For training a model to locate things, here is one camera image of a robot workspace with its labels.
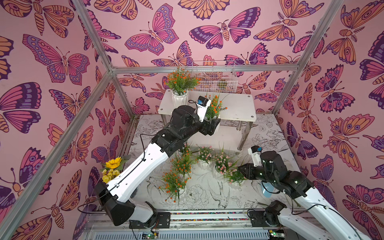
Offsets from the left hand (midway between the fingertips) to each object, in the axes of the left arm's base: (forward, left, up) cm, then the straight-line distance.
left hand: (213, 114), depth 65 cm
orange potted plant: (-11, +15, -26) cm, 32 cm away
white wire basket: (+35, -5, -7) cm, 36 cm away
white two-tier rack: (+13, -15, -7) cm, 21 cm away
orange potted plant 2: (-20, +19, -27) cm, 38 cm away
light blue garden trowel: (-26, -21, -14) cm, 37 cm away
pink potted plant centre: (-6, +3, -27) cm, 28 cm away
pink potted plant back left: (0, +14, -31) cm, 34 cm away
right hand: (-14, -14, -22) cm, 29 cm away
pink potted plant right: (-12, -7, -25) cm, 29 cm away
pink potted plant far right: (-16, -13, -31) cm, 38 cm away
